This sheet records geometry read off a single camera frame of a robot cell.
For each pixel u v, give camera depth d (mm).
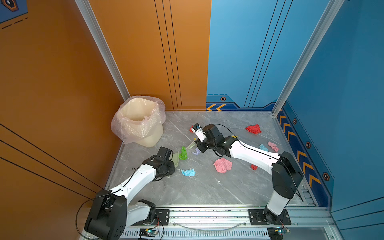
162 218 736
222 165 891
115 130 806
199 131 738
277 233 704
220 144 637
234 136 633
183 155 940
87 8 698
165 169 753
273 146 983
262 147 992
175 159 907
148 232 708
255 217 724
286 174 475
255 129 1085
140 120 804
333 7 698
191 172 870
